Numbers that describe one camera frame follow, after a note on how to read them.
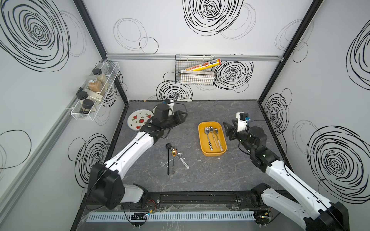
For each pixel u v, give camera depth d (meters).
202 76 0.87
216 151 0.91
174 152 0.90
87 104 0.63
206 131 0.99
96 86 0.71
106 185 0.39
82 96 0.62
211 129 0.99
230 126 0.68
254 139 0.55
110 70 0.94
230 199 0.76
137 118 1.08
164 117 0.59
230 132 0.67
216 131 0.99
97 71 0.73
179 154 0.89
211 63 0.89
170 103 0.72
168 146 0.94
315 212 0.40
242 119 0.62
